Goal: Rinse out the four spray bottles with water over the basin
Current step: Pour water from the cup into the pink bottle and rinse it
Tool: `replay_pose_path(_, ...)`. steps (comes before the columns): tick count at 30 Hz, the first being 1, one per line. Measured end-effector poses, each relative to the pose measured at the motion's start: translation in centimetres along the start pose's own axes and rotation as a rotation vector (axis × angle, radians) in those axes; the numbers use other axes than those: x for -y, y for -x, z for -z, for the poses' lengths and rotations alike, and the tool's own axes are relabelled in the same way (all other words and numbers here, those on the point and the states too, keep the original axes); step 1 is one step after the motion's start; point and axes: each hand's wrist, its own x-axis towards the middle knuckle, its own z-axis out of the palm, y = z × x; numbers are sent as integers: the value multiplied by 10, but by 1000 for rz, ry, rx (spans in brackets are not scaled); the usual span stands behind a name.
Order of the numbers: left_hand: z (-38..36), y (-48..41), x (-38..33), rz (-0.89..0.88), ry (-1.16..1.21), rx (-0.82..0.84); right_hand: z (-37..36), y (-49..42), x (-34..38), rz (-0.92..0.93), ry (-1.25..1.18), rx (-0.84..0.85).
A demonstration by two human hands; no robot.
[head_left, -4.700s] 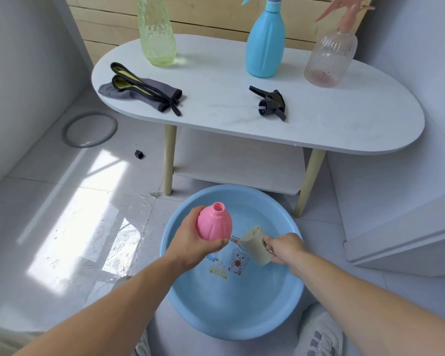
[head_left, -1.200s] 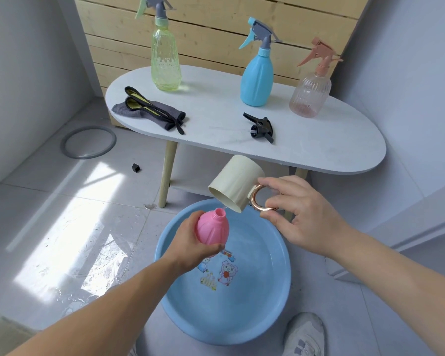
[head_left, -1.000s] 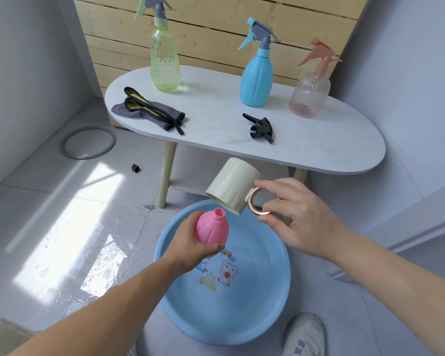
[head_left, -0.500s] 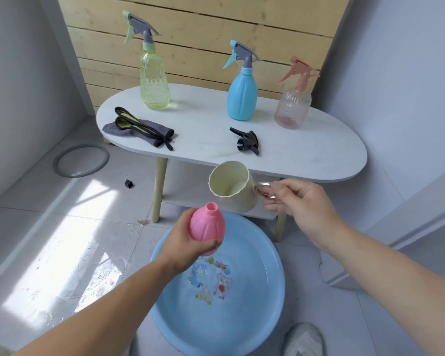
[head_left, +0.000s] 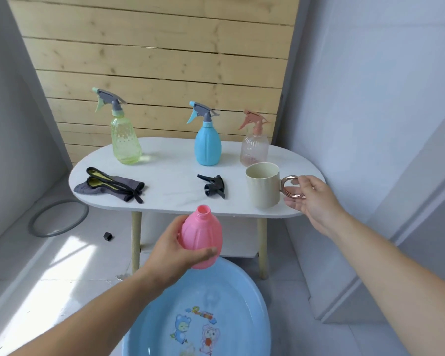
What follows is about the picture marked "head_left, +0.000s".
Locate person's left hand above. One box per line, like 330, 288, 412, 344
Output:
140, 215, 218, 290

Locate person's right hand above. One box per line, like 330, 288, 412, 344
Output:
283, 175, 348, 241

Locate pink spray bottle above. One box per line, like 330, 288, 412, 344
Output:
177, 205, 223, 270

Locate beige cup with metal handle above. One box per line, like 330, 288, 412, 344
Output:
245, 162, 306, 210

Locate black spray nozzle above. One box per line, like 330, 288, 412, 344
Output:
197, 174, 226, 199

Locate clear ribbed spray bottle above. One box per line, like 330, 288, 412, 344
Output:
239, 133, 270, 167

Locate orange spray head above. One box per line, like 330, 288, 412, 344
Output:
238, 109, 271, 137

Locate blue spray bottle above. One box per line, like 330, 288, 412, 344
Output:
194, 121, 223, 167

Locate green clear spray bottle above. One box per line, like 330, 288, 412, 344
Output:
110, 114, 143, 165

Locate blue grey spray nozzle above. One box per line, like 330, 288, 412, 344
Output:
186, 100, 220, 124

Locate green grey spray nozzle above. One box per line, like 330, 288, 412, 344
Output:
91, 87, 128, 117

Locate person's right forearm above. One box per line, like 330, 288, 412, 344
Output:
328, 213, 445, 356

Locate person's left forearm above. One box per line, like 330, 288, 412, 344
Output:
7, 267, 164, 356

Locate white oval table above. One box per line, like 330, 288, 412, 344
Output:
68, 137, 326, 280

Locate blue plastic basin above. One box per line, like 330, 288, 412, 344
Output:
121, 256, 272, 356

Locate grey cloth with black trim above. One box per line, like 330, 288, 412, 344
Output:
73, 167, 146, 204

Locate grey rubber ring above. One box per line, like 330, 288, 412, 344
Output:
28, 199, 89, 238

